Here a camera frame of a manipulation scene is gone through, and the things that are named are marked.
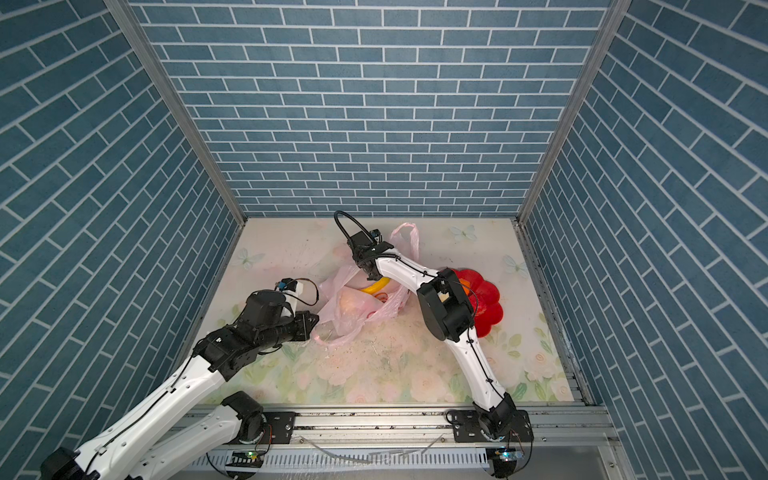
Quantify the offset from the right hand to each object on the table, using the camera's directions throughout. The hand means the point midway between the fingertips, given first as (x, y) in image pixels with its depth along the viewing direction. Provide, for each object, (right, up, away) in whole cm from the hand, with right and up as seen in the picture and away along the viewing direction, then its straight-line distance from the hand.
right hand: (385, 261), depth 102 cm
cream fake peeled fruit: (-9, -12, -13) cm, 20 cm away
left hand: (-16, -14, -25) cm, 33 cm away
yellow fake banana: (-2, -8, -3) cm, 9 cm away
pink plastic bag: (-14, -18, -20) cm, 30 cm away
